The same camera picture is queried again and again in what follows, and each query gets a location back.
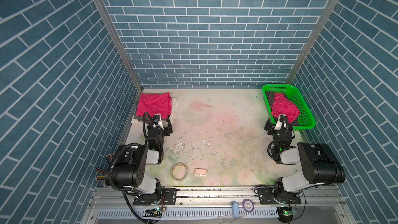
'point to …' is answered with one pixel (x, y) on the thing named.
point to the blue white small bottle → (235, 209)
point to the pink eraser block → (202, 172)
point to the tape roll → (179, 171)
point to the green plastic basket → (307, 119)
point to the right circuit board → (285, 213)
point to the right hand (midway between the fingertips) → (277, 118)
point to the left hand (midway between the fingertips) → (162, 119)
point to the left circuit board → (153, 212)
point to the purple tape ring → (253, 202)
